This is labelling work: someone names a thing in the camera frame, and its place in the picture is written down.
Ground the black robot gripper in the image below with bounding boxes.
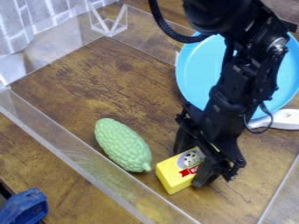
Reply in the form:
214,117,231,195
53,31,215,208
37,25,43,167
172,84,258,187

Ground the yellow butter brick toy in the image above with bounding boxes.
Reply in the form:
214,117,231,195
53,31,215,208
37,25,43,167
155,147,204,194

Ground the green bitter gourd toy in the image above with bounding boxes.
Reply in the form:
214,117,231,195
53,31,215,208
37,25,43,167
95,118,152,172

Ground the blue round plastic tray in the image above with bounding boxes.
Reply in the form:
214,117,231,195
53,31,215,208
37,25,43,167
175,34,299,112

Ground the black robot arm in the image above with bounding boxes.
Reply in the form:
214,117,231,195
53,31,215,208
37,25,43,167
173,0,290,187

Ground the white plastic object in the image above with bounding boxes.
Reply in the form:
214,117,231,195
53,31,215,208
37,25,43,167
248,108,299,130

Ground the grey checkered curtain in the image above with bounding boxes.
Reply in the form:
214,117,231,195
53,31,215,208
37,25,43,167
0,0,117,58

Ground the black braided cable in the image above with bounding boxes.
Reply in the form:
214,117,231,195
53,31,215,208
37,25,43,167
147,0,211,44

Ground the clear acrylic enclosure wall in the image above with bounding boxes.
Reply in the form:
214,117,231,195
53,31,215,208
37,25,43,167
0,0,299,224

